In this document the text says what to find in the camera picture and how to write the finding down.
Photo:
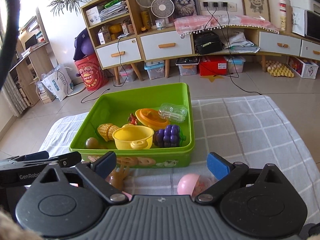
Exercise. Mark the pink lace cloth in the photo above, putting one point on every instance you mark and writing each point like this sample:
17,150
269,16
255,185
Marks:
197,24

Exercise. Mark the long wooden tv sideboard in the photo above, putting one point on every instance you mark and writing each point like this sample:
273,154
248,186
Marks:
273,44

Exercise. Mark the framed cartoon girl picture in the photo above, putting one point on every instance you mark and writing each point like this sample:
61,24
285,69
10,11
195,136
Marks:
257,9

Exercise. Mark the purple toy grapes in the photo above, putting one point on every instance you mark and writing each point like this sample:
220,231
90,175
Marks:
171,136

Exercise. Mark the brown hand shaped toy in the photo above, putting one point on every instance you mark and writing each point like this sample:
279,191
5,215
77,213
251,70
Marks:
122,171

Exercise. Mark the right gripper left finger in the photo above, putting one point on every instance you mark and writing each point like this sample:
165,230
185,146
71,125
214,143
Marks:
94,175

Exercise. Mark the grey checked table cloth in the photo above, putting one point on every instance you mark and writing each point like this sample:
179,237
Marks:
252,130

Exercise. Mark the white paper shopping bag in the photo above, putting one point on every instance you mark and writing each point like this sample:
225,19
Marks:
58,82

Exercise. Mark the orange plastic toy lid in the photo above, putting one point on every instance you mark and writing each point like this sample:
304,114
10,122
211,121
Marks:
151,118

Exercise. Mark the toy corn cob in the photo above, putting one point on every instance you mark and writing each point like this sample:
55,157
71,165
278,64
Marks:
106,131

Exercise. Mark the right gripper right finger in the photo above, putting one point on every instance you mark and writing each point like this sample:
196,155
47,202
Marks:
228,175

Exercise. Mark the yellow egg tray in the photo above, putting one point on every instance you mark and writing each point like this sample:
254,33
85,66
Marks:
280,70

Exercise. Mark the white microwave oven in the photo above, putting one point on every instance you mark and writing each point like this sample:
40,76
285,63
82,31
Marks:
305,23

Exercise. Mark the black bag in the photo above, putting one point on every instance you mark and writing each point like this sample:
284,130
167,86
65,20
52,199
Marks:
207,43

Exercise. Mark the red cardboard box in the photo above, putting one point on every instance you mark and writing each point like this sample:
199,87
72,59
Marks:
212,65

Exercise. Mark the clear plastic case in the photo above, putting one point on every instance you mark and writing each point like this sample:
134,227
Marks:
172,112

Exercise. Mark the white toy storage crate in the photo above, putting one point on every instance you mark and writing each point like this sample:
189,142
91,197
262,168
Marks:
306,69

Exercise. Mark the clear storage box blue lid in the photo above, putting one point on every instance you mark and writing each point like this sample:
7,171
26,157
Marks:
155,69

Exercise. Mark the wooden cabinet with drawers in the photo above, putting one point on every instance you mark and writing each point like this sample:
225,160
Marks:
153,45

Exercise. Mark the yellow toy pot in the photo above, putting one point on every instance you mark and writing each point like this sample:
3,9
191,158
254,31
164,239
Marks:
133,137

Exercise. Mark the white desk fan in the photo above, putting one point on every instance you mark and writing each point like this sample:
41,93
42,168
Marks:
162,9

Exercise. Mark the wooden desk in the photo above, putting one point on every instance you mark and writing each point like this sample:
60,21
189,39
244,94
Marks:
35,57

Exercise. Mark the framed cat picture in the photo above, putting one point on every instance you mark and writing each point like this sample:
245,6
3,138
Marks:
185,8

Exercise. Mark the pink capsule ball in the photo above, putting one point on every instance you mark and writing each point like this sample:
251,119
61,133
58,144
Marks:
187,184

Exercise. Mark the green plastic storage box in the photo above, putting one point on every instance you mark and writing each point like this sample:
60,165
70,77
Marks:
115,108

